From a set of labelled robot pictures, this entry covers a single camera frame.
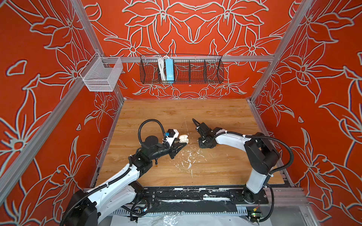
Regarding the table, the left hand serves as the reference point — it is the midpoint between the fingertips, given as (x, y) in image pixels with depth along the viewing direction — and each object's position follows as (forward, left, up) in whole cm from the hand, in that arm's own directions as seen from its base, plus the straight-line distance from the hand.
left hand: (184, 141), depth 71 cm
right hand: (+11, -12, -20) cm, 26 cm away
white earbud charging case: (+1, 0, +1) cm, 2 cm away
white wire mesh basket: (+42, +59, +10) cm, 74 cm away
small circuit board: (-27, -38, -22) cm, 51 cm away
